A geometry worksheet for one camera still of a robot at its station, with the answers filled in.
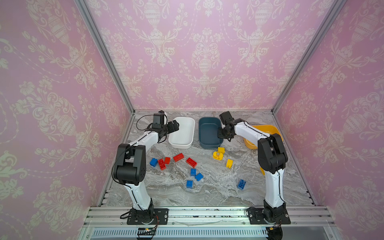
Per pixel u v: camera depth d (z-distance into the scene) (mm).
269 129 1064
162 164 900
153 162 913
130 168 494
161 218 744
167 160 947
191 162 919
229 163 897
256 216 734
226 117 827
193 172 856
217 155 928
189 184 813
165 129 830
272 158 548
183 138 1034
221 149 971
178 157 945
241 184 830
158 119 771
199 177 873
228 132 774
